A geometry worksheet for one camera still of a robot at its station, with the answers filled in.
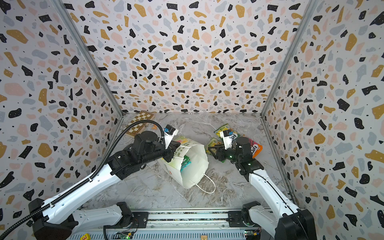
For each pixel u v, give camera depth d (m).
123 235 0.70
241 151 0.60
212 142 1.01
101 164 0.44
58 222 0.39
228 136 0.70
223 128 1.09
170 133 0.57
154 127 0.55
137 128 1.09
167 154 0.59
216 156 0.70
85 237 0.67
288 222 0.39
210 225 0.73
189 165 0.87
